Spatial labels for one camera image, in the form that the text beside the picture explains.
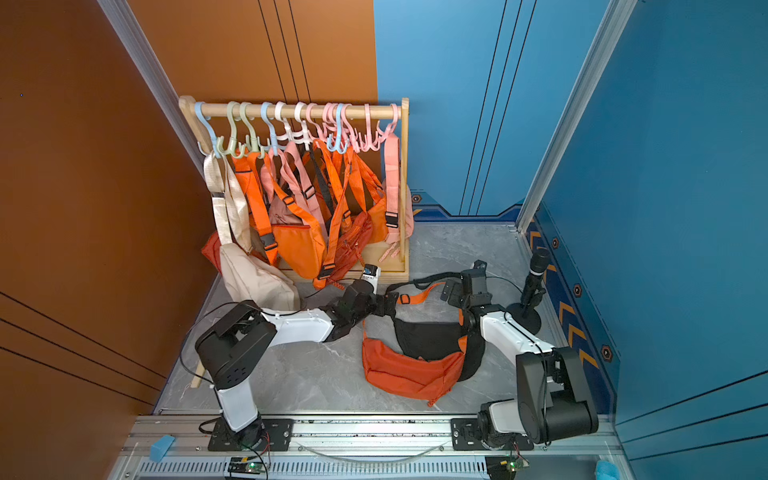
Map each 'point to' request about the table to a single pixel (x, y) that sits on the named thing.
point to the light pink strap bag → (391, 186)
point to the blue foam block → (158, 449)
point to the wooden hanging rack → (396, 270)
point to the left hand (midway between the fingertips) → (389, 287)
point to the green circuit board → (244, 465)
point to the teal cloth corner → (605, 470)
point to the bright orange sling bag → (300, 248)
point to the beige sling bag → (249, 273)
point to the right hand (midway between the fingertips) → (461, 289)
